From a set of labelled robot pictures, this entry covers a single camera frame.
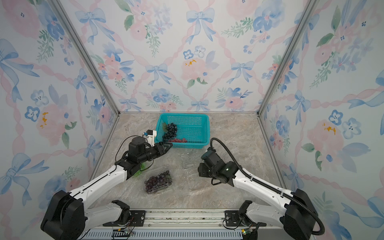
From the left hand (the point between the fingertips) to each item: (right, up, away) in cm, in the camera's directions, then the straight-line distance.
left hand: (172, 144), depth 79 cm
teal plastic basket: (+12, +9, +31) cm, 34 cm away
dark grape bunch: (-4, +8, +25) cm, 27 cm away
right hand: (+13, -10, +2) cm, 17 cm away
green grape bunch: (-13, -9, -8) cm, 17 cm away
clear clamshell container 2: (+9, -18, +9) cm, 22 cm away
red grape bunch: (+1, 0, +21) cm, 21 cm away
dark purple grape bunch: (-7, -19, 0) cm, 20 cm away
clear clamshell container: (-17, -19, +10) cm, 28 cm away
